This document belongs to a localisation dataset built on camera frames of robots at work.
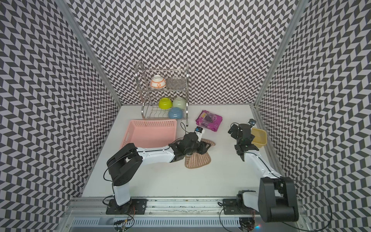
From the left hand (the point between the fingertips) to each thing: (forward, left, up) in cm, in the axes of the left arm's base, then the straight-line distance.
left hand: (208, 145), depth 86 cm
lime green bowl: (+37, +30, -2) cm, 48 cm away
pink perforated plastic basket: (+16, +40, -11) cm, 45 cm away
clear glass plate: (+46, +21, +11) cm, 52 cm away
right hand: (+8, -19, +4) cm, 21 cm away
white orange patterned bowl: (+32, +31, +22) cm, 50 cm away
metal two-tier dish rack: (+21, +25, +24) cm, 40 cm away
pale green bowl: (+39, +20, -2) cm, 44 cm away
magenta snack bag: (+23, -3, -4) cm, 23 cm away
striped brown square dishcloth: (-6, +6, -6) cm, 11 cm away
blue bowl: (+27, +22, -1) cm, 34 cm away
